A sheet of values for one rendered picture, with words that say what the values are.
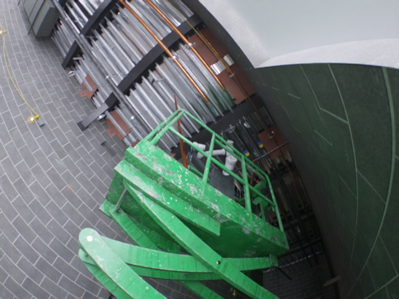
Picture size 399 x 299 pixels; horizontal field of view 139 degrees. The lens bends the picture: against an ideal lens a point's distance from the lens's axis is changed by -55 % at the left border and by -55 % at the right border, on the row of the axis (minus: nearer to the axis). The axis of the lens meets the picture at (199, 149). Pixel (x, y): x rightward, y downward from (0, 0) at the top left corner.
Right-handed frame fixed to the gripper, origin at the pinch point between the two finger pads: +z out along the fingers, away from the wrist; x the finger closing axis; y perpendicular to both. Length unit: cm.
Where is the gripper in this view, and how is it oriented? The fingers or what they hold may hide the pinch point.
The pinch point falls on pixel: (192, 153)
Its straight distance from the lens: 241.3
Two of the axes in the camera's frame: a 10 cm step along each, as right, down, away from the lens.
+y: -8.9, -4.4, -1.3
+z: -1.0, 4.5, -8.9
